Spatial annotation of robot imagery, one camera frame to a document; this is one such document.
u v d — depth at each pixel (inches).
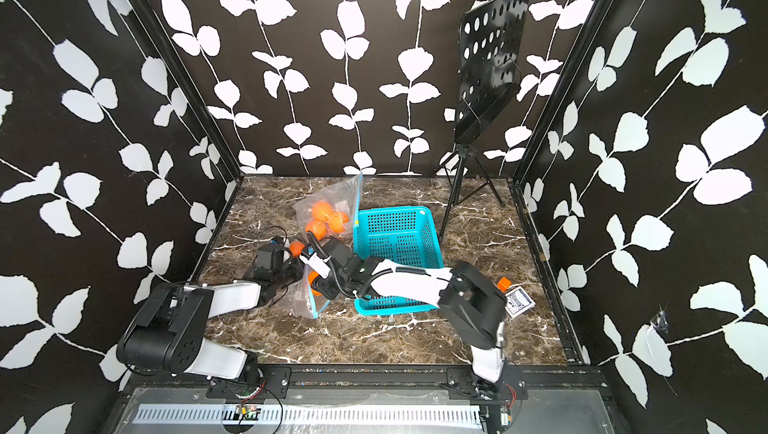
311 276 29.5
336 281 24.7
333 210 41.9
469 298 20.7
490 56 36.7
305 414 27.6
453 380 29.3
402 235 37.6
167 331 17.5
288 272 32.0
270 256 28.8
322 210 38.6
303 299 29.2
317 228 36.7
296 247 36.0
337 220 37.8
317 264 27.6
